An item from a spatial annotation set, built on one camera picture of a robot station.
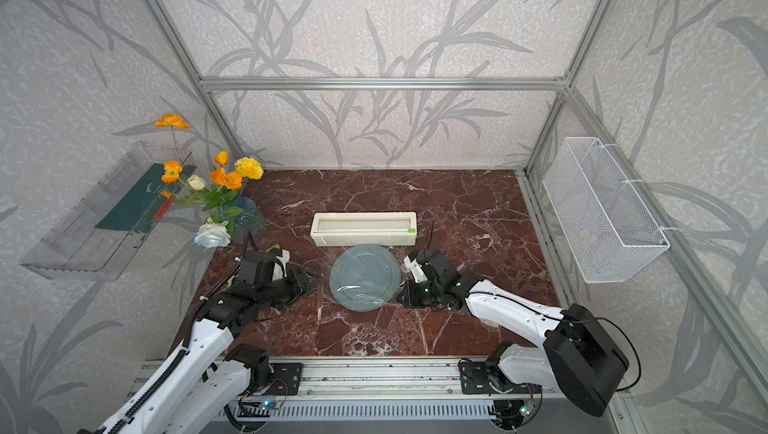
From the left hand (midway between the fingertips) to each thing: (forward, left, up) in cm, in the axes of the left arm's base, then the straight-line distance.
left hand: (319, 281), depth 78 cm
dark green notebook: (+8, +38, +20) cm, 44 cm away
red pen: (+9, +34, +19) cm, 40 cm away
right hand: (-3, -20, -4) cm, 21 cm away
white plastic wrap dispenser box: (+20, -8, -6) cm, 22 cm away
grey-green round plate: (+2, -12, -3) cm, 12 cm away
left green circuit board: (-26, +9, -11) cm, 30 cm away
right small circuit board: (-27, -52, -8) cm, 59 cm away
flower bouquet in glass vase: (+14, +24, +11) cm, 30 cm away
